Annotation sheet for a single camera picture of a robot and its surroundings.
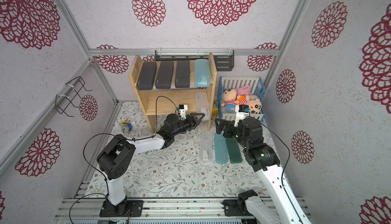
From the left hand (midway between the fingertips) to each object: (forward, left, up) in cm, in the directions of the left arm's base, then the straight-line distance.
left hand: (205, 116), depth 82 cm
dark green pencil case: (-10, -19, -22) cm, 30 cm away
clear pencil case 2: (-6, -2, -24) cm, 24 cm away
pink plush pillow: (+34, -31, -13) cm, 48 cm away
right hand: (-9, -9, +7) cm, 15 cm away
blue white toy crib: (+36, -41, -12) cm, 56 cm away
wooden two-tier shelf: (+4, +21, +8) cm, 23 cm away
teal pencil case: (-11, -10, -22) cm, 27 cm away
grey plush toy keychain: (+6, +51, -18) cm, 55 cm away
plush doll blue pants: (+23, -18, -11) cm, 32 cm away
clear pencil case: (+9, +1, -1) cm, 9 cm away
